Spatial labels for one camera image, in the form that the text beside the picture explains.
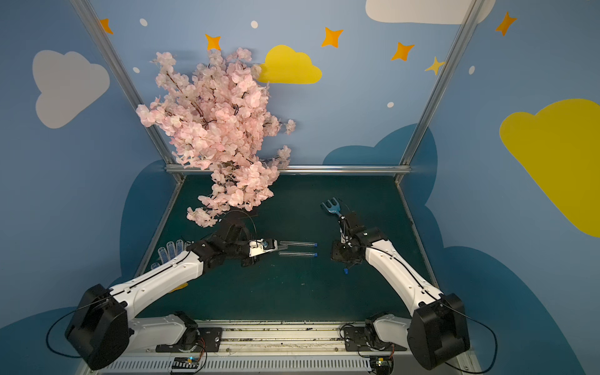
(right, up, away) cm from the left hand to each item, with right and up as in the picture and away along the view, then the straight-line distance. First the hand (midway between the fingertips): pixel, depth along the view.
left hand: (268, 243), depth 83 cm
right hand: (+26, -4, +1) cm, 27 cm away
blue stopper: (+18, -7, +11) cm, 22 cm away
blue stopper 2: (+30, -12, +6) cm, 33 cm away
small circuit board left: (-25, -37, -10) cm, 46 cm away
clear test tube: (+10, -3, +16) cm, 19 cm away
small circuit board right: (+38, -37, -10) cm, 54 cm away
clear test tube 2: (+5, -6, +10) cm, 13 cm away
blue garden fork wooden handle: (+28, +12, +25) cm, 39 cm away
